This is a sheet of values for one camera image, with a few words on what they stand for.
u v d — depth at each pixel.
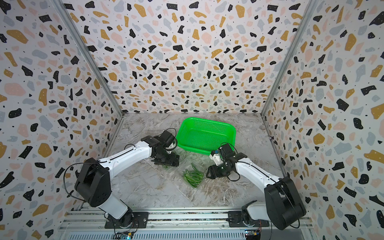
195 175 0.88
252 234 0.71
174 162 0.76
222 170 0.73
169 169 0.86
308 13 0.74
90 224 0.73
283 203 0.42
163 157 0.72
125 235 0.70
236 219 0.75
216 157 0.81
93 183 0.44
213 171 0.75
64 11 0.71
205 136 1.09
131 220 0.68
